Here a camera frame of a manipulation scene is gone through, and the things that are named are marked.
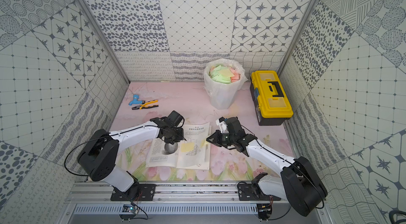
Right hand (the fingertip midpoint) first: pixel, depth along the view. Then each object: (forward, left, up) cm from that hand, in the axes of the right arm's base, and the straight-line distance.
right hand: (207, 141), depth 81 cm
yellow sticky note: (0, +12, -8) cm, 14 cm away
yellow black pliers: (+29, +44, -8) cm, 53 cm away
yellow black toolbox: (+23, -36, +8) cm, 43 cm away
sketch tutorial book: (-4, +9, -7) cm, 11 cm away
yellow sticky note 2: (0, +2, -2) cm, 3 cm away
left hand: (+6, +15, -5) cm, 17 cm away
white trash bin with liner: (+30, -9, +17) cm, 35 cm away
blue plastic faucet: (+31, +51, -6) cm, 60 cm away
